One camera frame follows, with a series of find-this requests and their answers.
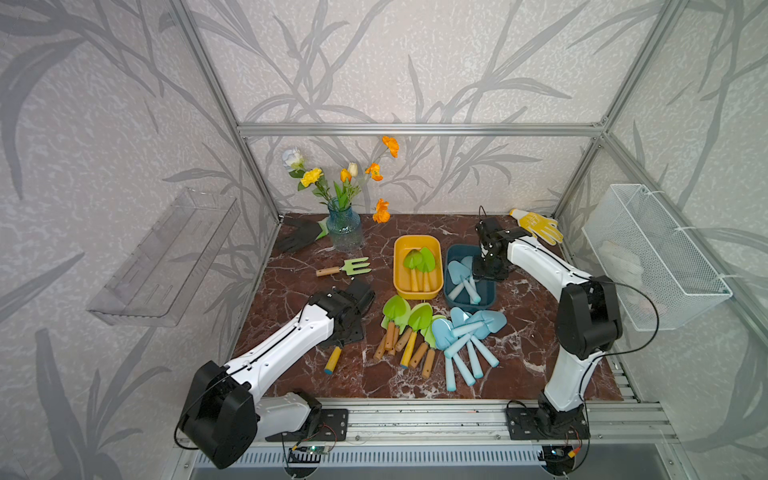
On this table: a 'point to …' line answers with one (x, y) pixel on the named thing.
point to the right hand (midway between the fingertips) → (479, 274)
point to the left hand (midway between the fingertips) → (348, 339)
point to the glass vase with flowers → (344, 225)
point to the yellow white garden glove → (538, 226)
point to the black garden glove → (296, 232)
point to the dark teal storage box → (461, 289)
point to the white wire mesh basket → (662, 282)
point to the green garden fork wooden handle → (348, 266)
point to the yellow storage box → (402, 275)
